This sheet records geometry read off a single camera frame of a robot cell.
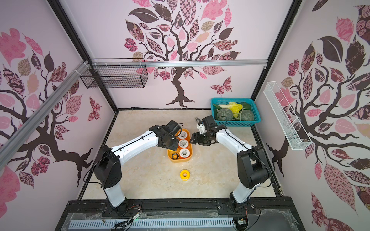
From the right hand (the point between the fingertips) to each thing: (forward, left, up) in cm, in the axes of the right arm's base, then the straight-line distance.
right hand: (194, 143), depth 88 cm
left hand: (-2, +15, 0) cm, 15 cm away
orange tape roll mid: (+4, +8, -6) cm, 11 cm away
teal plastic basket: (+28, -32, -2) cm, 42 cm away
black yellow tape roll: (-4, +13, -9) cm, 17 cm away
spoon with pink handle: (+27, -4, -9) cm, 29 cm away
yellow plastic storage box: (+1, +3, -7) cm, 8 cm away
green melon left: (+22, -22, +2) cm, 32 cm away
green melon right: (+22, -39, 0) cm, 45 cm away
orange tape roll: (-3, +7, -6) cm, 10 cm away
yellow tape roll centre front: (-17, +6, -9) cm, 20 cm away
